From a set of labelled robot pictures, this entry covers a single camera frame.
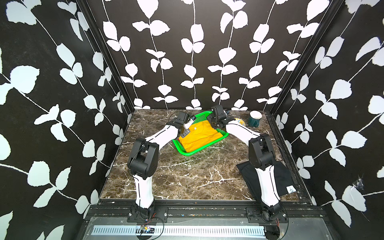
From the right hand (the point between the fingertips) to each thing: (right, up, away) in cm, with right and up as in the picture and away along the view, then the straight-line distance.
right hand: (206, 114), depth 101 cm
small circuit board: (-31, -57, -31) cm, 72 cm away
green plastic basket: (-3, -2, +6) cm, 7 cm away
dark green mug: (+35, -3, +3) cm, 35 cm away
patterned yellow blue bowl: (+27, -5, +10) cm, 29 cm away
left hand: (-16, -7, -3) cm, 18 cm away
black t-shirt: (+45, -41, -15) cm, 63 cm away
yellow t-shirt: (-4, -13, +3) cm, 14 cm away
